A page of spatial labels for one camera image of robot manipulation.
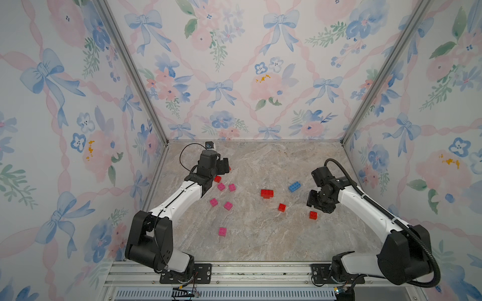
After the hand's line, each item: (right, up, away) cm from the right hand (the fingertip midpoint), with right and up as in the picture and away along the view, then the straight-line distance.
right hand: (313, 204), depth 84 cm
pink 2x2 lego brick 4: (-39, -2, +6) cm, 39 cm away
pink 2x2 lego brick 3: (-46, -1, +8) cm, 47 cm away
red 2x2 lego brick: (-13, -3, +8) cm, 15 cm away
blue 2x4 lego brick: (-5, +6, +13) cm, 15 cm away
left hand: (-43, +20, +4) cm, 48 cm away
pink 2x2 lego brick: (-43, +6, +13) cm, 46 cm away
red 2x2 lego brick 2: (+1, -6, +3) cm, 7 cm away
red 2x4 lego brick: (-20, +3, +9) cm, 22 cm away
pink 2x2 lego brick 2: (-37, +6, +13) cm, 40 cm away
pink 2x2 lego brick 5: (-41, -12, -1) cm, 43 cm away
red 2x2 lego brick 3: (-46, +10, +17) cm, 50 cm away
